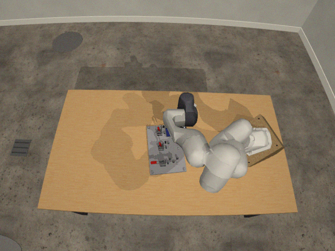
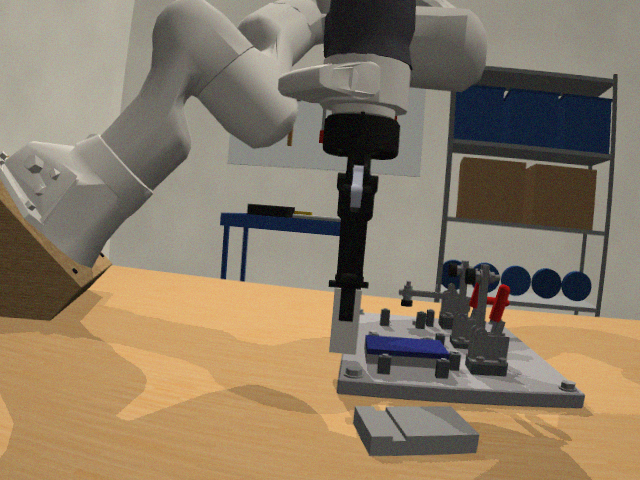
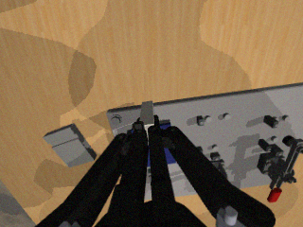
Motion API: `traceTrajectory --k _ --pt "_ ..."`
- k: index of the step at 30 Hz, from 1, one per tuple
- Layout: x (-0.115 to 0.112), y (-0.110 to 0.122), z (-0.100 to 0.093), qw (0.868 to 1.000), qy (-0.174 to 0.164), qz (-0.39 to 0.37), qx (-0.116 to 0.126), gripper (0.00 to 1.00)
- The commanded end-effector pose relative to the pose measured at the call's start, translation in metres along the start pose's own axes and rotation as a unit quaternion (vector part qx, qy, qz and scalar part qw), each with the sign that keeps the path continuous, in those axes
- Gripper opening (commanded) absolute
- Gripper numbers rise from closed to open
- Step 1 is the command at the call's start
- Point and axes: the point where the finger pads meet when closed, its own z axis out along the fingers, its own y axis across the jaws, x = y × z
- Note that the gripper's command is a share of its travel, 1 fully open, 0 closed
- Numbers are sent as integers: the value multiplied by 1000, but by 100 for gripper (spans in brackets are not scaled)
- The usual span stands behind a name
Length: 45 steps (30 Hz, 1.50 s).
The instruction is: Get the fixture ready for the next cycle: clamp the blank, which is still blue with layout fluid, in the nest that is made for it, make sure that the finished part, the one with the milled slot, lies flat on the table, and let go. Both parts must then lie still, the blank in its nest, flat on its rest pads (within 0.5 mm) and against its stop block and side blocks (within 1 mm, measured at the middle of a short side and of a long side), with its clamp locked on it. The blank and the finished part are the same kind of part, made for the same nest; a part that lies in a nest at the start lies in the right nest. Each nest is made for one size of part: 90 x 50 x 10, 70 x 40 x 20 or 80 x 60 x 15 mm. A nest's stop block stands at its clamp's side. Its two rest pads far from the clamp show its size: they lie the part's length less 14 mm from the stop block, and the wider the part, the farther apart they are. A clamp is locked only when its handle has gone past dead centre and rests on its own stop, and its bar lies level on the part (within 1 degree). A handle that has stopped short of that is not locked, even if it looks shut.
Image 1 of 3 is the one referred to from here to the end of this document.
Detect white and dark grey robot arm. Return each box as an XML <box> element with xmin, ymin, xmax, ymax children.
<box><xmin>163</xmin><ymin>93</ymin><xmax>272</xmax><ymax>193</ymax></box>

